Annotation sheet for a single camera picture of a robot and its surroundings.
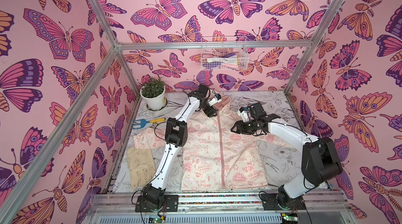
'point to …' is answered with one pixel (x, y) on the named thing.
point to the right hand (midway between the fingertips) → (235, 128)
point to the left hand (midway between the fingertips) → (215, 109)
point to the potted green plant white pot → (153, 92)
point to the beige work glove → (142, 166)
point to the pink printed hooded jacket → (214, 158)
